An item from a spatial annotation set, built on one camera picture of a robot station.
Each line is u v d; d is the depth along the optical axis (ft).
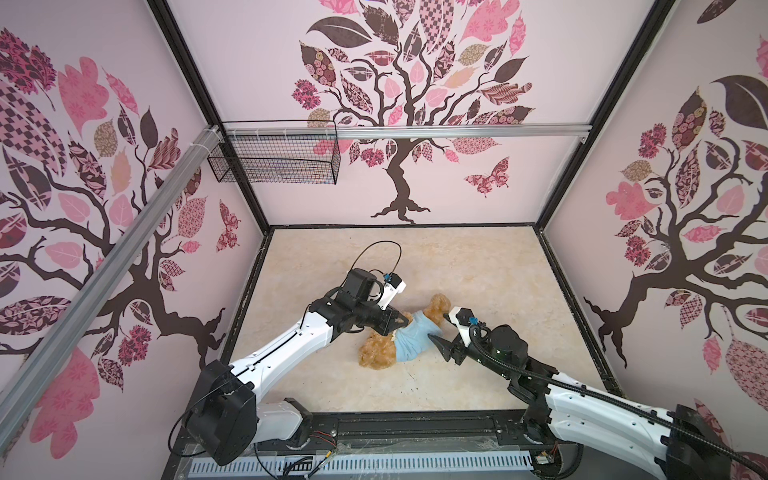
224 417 1.30
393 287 2.30
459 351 2.16
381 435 2.44
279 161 4.00
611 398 1.63
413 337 2.54
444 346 2.23
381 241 2.08
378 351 2.50
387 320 2.20
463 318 2.04
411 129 3.10
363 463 2.29
